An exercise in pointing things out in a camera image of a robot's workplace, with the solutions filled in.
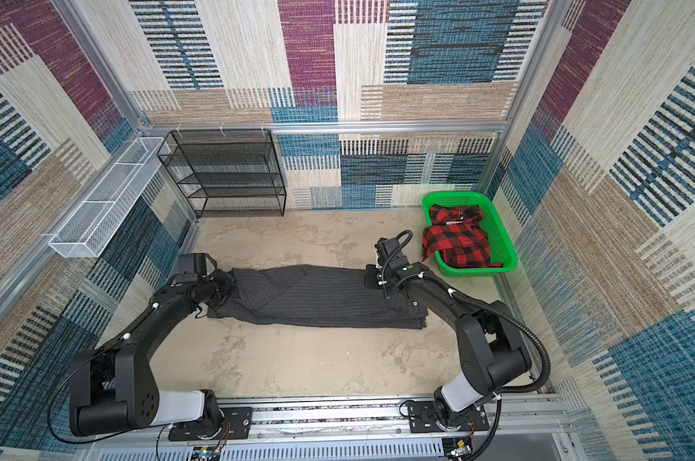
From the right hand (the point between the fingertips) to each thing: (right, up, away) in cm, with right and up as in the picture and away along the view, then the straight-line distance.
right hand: (368, 280), depth 90 cm
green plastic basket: (+46, +9, +10) cm, 48 cm away
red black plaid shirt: (+32, +15, +11) cm, 37 cm away
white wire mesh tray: (-69, +22, -13) cm, 74 cm away
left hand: (-40, +1, 0) cm, 40 cm away
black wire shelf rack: (-52, +38, +20) cm, 67 cm away
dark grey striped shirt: (-17, -5, +4) cm, 18 cm away
